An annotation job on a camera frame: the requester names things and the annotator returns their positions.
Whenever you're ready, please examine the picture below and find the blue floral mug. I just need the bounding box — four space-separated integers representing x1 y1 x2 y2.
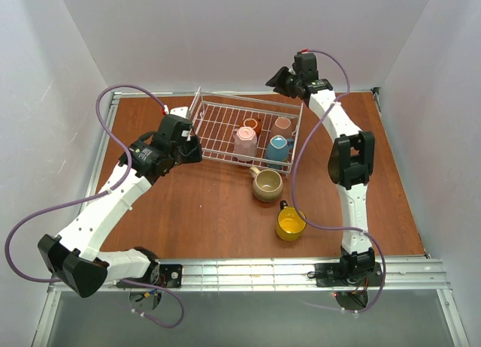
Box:
265 134 294 170

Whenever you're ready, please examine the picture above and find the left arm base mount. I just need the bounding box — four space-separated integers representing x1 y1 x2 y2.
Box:
127 264 183 312

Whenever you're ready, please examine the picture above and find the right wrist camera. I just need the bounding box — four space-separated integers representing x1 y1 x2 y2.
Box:
292 50 319 81

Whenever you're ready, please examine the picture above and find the aluminium front rail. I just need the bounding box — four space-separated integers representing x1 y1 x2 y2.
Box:
162 255 450 292

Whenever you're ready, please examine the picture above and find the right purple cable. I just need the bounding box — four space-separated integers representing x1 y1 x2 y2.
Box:
291 49 387 314

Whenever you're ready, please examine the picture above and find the dark brown glazed mug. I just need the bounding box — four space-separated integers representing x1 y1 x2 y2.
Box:
243 117 262 137

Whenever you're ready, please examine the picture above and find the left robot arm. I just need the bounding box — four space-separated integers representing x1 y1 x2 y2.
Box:
38 107 202 297

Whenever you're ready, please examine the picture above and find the pink floral mug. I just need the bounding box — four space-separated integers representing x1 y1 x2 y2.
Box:
271 116 293 139

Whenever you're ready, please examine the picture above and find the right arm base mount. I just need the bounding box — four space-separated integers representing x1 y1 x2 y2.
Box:
307 263 384 311

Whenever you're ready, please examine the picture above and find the yellow enamel mug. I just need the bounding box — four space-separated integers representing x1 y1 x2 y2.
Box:
276 201 307 242

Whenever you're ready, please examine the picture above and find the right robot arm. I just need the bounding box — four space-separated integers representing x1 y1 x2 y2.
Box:
266 50 376 283

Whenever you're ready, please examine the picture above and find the beige round mug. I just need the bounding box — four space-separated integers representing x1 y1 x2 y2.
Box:
250 166 283 203

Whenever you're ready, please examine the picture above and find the white mug pink handle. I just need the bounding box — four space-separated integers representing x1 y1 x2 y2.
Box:
233 126 257 162

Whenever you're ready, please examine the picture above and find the white wire dish rack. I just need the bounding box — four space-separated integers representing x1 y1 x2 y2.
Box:
189 88 304 174

